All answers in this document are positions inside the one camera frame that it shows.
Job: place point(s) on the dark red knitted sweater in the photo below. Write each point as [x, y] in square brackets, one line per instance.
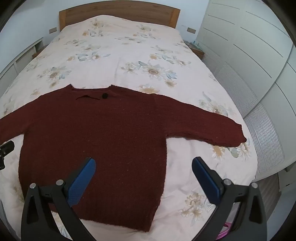
[104, 129]

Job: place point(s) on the wooden nightstand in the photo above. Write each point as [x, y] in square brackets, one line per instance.
[198, 52]

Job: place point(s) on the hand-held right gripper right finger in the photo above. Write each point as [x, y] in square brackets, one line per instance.
[207, 180]

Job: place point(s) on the wooden headboard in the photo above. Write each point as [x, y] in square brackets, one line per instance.
[120, 11]

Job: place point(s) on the white shelf unit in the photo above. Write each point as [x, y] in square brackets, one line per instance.
[20, 62]

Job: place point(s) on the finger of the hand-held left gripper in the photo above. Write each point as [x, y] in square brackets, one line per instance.
[6, 148]

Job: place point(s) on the white wardrobe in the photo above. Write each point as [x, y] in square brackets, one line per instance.
[249, 46]

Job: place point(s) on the pink object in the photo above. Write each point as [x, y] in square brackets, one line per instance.
[226, 228]

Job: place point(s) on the wall switch plate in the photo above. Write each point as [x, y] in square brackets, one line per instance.
[191, 30]
[53, 30]

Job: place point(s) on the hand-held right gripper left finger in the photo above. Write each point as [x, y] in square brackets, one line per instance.
[81, 180]

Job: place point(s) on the floral bed sheet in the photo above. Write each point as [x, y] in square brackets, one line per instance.
[129, 46]

